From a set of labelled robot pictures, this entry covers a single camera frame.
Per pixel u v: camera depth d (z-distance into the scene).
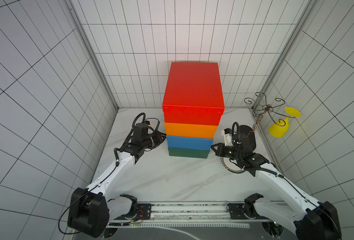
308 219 0.38
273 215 0.54
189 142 0.79
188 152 0.86
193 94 0.59
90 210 0.39
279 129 0.82
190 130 0.70
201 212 0.74
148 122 0.76
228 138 0.72
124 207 0.62
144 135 0.64
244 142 0.60
